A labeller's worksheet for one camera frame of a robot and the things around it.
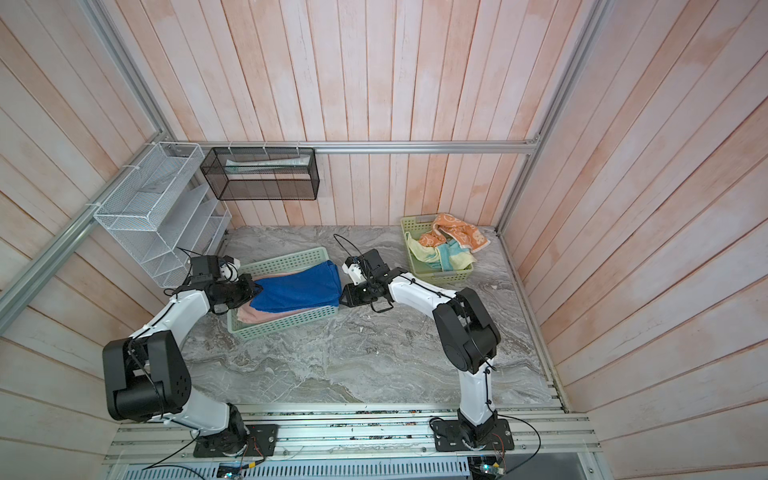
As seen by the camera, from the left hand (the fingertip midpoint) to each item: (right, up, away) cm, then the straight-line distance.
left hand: (263, 290), depth 90 cm
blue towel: (+17, +1, +3) cm, 17 cm away
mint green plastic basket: (+1, +7, +14) cm, 16 cm away
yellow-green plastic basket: (+55, +5, +16) cm, 57 cm away
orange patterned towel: (+66, +21, +21) cm, 72 cm away
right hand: (+25, -3, +1) cm, 25 cm away
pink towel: (-5, -8, +3) cm, 10 cm away
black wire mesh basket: (-6, +40, +14) cm, 43 cm away
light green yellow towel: (+63, +9, +13) cm, 65 cm away
